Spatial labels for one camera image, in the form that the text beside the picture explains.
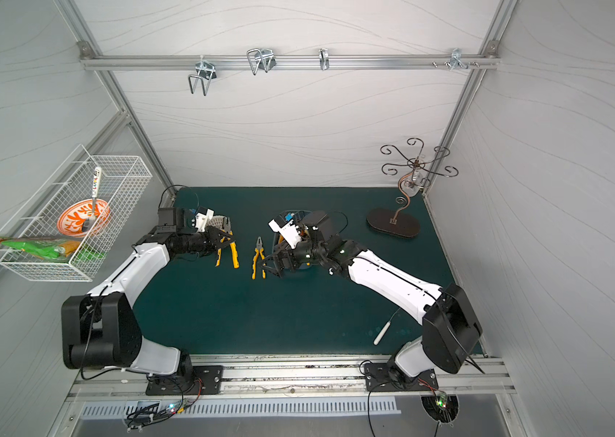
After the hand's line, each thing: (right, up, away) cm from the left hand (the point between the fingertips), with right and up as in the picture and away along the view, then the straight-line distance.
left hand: (233, 240), depth 85 cm
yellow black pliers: (+5, -5, +16) cm, 17 cm away
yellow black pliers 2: (+1, -3, -1) cm, 4 cm away
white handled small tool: (+47, -28, -3) cm, 55 cm away
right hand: (+13, -3, -11) cm, 18 cm away
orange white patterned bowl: (-35, +6, -19) cm, 40 cm away
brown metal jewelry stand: (+54, +6, +23) cm, 59 cm away
